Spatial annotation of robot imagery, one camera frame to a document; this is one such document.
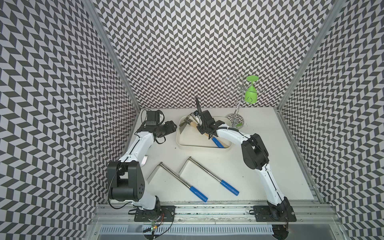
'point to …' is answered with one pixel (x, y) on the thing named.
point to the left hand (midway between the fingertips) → (172, 128)
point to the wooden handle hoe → (182, 125)
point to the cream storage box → (190, 138)
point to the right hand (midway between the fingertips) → (201, 125)
